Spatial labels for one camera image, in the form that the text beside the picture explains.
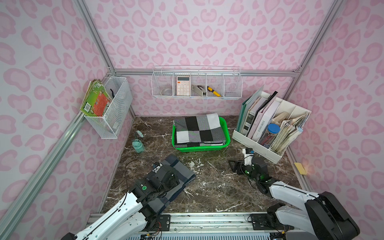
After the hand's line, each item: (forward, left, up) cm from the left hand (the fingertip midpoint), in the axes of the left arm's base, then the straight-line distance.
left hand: (176, 178), depth 77 cm
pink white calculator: (+52, -2, +20) cm, 56 cm away
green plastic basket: (+35, -30, -2) cm, 46 cm away
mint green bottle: (+23, +27, -4) cm, 35 cm away
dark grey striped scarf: (+6, -4, -9) cm, 12 cm away
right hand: (+12, -31, -3) cm, 33 cm away
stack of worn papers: (+22, -61, +12) cm, 66 cm away
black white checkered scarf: (+32, -15, -1) cm, 36 cm away
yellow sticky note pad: (+11, -76, -13) cm, 78 cm away
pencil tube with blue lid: (+24, -54, +2) cm, 59 cm away
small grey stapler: (+49, -12, +18) cm, 54 cm away
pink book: (+30, -49, +11) cm, 59 cm away
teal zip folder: (+33, -38, +19) cm, 54 cm away
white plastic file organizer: (+40, -67, +9) cm, 78 cm away
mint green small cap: (+22, +21, +9) cm, 32 cm away
